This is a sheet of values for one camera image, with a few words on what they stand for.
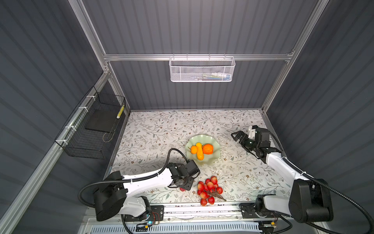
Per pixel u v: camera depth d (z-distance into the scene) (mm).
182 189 785
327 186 398
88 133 711
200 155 906
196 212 754
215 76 925
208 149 911
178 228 770
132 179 445
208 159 915
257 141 707
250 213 737
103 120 741
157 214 722
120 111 819
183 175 626
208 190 782
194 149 918
